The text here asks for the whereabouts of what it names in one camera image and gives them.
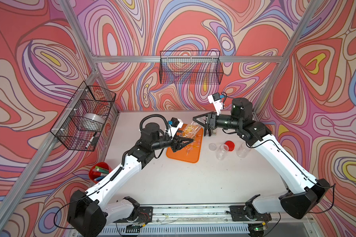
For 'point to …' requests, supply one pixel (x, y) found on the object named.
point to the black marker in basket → (91, 139)
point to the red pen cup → (98, 170)
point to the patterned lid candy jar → (191, 131)
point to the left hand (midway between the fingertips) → (189, 137)
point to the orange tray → (190, 152)
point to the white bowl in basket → (94, 120)
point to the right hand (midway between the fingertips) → (196, 122)
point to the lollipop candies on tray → (195, 143)
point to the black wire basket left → (80, 125)
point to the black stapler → (209, 132)
